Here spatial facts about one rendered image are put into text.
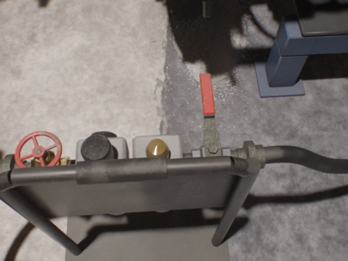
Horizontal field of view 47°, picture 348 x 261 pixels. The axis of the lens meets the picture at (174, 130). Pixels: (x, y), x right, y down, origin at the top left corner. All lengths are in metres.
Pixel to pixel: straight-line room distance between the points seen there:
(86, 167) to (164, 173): 0.10
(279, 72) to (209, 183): 0.64
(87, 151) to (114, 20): 0.88
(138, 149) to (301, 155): 0.28
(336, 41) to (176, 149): 0.64
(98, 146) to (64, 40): 0.84
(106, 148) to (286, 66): 0.72
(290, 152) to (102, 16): 0.95
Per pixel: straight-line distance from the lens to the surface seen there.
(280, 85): 1.29
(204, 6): 1.11
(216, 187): 0.68
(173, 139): 0.67
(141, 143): 0.67
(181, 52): 1.34
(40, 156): 0.64
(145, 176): 0.53
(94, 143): 0.63
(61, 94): 1.30
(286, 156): 0.70
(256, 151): 0.68
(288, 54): 1.16
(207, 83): 0.70
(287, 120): 1.25
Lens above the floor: 1.07
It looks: 63 degrees down
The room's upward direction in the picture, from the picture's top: straight up
